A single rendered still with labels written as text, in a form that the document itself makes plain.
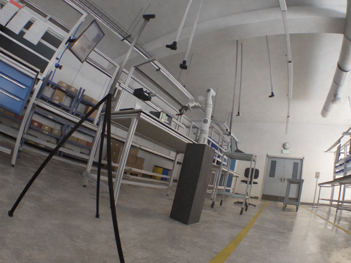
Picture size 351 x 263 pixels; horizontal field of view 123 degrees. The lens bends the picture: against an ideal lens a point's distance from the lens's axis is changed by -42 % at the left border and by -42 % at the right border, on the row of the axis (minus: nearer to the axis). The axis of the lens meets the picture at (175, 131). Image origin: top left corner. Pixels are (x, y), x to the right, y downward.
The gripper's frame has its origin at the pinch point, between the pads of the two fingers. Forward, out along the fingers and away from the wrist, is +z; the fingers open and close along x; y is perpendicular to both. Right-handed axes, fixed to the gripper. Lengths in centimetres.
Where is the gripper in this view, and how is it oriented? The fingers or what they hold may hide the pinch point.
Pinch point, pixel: (179, 114)
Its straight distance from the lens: 195.9
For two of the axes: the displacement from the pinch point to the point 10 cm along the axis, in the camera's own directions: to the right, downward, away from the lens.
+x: -3.3, -8.2, -4.6
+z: -5.2, 5.7, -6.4
